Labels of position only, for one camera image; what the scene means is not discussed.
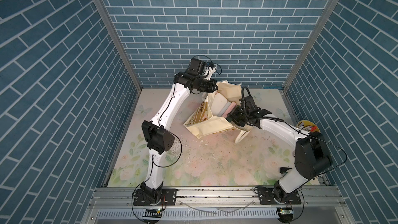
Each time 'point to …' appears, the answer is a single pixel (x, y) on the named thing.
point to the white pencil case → (219, 102)
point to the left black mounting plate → (168, 197)
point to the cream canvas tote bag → (203, 123)
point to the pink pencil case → (232, 106)
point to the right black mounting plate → (266, 196)
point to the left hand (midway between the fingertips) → (221, 88)
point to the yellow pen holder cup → (308, 126)
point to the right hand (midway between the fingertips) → (229, 115)
